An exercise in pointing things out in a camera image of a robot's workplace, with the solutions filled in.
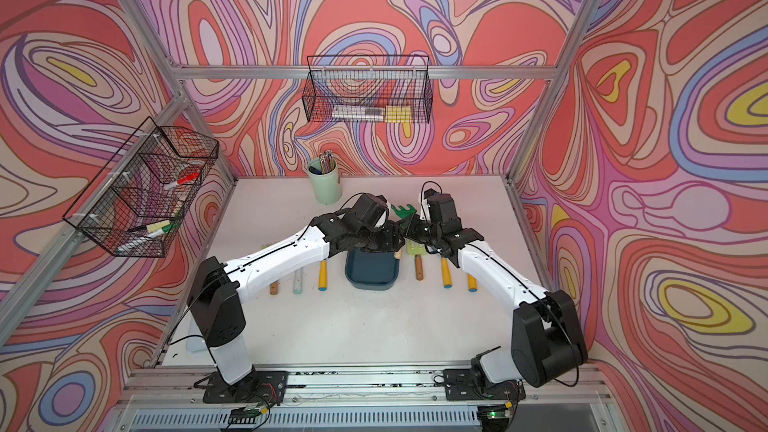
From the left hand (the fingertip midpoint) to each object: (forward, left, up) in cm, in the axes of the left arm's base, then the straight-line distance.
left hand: (404, 243), depth 80 cm
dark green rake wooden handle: (+9, +1, +1) cm, 9 cm away
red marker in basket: (+11, +57, +13) cm, 59 cm away
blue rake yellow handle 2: (0, -14, -17) cm, 22 cm away
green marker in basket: (-1, +60, +9) cm, 61 cm away
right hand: (+5, +1, -2) cm, 5 cm away
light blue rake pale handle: (-5, +32, -16) cm, 36 cm away
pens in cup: (+35, +26, -2) cm, 44 cm away
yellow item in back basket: (+37, +1, +17) cm, 40 cm away
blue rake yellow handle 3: (-3, -22, -17) cm, 28 cm away
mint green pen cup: (+30, +27, -10) cm, 42 cm away
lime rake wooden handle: (-1, -4, -2) cm, 4 cm away
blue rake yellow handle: (-4, +25, -18) cm, 31 cm away
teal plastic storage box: (+1, +10, -18) cm, 20 cm away
